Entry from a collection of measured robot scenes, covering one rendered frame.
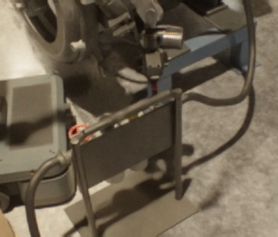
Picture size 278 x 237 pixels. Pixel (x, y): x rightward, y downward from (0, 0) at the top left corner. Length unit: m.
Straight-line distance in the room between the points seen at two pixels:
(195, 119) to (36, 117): 0.72
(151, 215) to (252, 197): 0.39
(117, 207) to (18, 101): 0.57
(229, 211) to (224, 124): 0.46
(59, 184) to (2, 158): 0.23
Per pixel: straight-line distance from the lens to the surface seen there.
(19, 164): 1.84
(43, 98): 2.05
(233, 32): 2.36
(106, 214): 1.94
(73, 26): 1.88
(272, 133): 2.24
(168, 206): 1.94
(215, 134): 2.20
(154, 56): 1.59
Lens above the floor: 1.58
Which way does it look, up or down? 44 degrees down
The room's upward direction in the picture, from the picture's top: 5 degrees counter-clockwise
